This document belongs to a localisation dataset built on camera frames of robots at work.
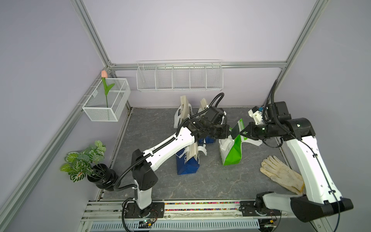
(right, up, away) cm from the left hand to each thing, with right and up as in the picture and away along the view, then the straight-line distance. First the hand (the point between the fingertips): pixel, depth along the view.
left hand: (232, 133), depth 70 cm
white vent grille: (-5, -45, +1) cm, 45 cm away
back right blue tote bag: (-8, -6, +26) cm, 28 cm away
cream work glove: (+33, -25, +14) cm, 43 cm away
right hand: (+4, +2, -2) cm, 5 cm away
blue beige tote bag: (-22, -13, 0) cm, 26 cm away
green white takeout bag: (0, -8, +3) cm, 9 cm away
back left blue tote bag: (-24, +12, +15) cm, 31 cm away
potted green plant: (-70, -13, -7) cm, 72 cm away
